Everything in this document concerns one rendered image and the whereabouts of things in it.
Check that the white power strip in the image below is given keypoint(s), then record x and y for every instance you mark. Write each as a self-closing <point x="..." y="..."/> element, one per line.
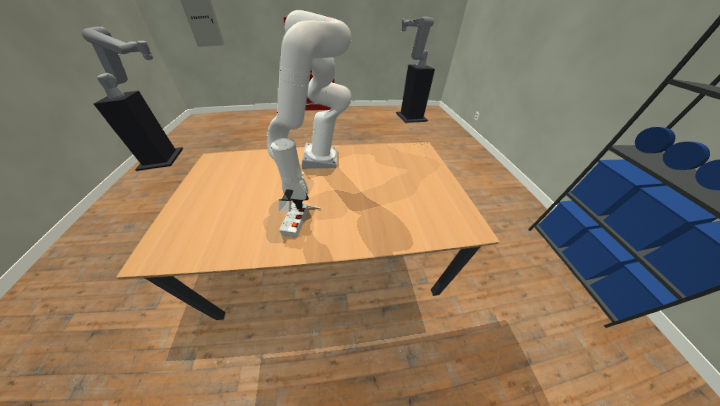
<point x="293" y="221"/>

